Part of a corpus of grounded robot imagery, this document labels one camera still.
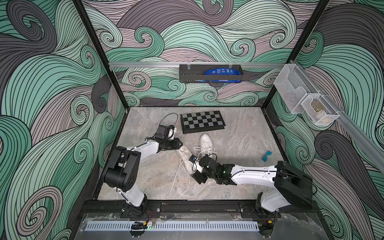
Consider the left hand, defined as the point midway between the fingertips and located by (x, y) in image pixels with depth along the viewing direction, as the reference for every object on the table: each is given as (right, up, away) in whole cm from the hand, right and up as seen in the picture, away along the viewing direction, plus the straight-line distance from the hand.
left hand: (180, 142), depth 93 cm
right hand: (+10, -13, -8) cm, 19 cm away
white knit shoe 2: (+3, -7, -5) cm, 10 cm away
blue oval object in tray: (+27, +45, -1) cm, 53 cm away
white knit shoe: (+17, -2, -1) cm, 17 cm away
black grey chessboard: (+15, +13, +14) cm, 25 cm away
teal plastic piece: (+54, -10, -1) cm, 55 cm away
